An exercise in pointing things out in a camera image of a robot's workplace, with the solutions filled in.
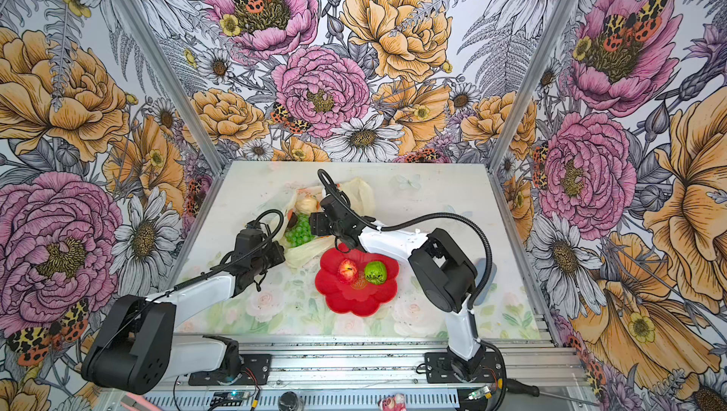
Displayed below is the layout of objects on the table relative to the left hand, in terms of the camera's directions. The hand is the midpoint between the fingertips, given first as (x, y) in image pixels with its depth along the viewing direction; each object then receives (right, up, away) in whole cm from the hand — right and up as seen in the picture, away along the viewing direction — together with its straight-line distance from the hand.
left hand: (282, 255), depth 92 cm
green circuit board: (-7, -30, -21) cm, 38 cm away
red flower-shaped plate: (+24, -11, -5) cm, 27 cm away
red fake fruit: (+21, -3, -6) cm, 22 cm away
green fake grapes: (+5, +7, +4) cm, 9 cm away
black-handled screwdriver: (+63, -27, -22) cm, 72 cm away
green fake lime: (+30, -4, -7) cm, 31 cm away
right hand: (+12, +9, -2) cm, 15 cm away
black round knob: (+11, -24, -30) cm, 41 cm away
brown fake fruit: (+2, +11, +3) cm, 12 cm away
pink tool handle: (-29, -30, -23) cm, 48 cm away
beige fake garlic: (+6, +16, +10) cm, 20 cm away
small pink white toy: (+35, -29, -25) cm, 52 cm away
